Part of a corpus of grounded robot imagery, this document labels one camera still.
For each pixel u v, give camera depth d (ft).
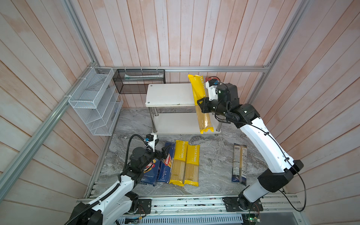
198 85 2.20
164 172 2.68
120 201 1.93
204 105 1.91
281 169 1.34
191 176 2.68
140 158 1.98
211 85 1.88
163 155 2.30
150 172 2.60
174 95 2.67
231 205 2.40
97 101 2.39
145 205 2.41
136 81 3.46
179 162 2.84
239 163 2.82
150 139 2.19
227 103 1.59
